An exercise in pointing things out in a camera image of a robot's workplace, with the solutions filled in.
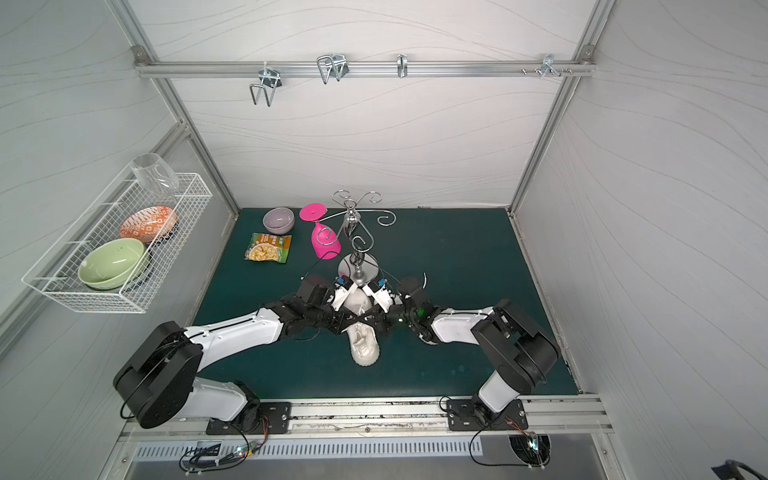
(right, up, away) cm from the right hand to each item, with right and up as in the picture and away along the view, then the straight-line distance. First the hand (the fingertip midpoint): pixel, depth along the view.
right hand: (361, 315), depth 84 cm
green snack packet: (-36, +18, +23) cm, 47 cm away
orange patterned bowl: (-50, +25, -12) cm, 58 cm away
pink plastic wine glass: (-11, +21, +4) cm, 24 cm away
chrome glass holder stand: (-2, +13, +12) cm, 18 cm away
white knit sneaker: (+2, -7, -5) cm, 9 cm away
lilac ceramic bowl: (-34, +29, +29) cm, 53 cm away
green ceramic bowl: (-51, +17, -21) cm, 57 cm away
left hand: (-1, -1, 0) cm, 2 cm away
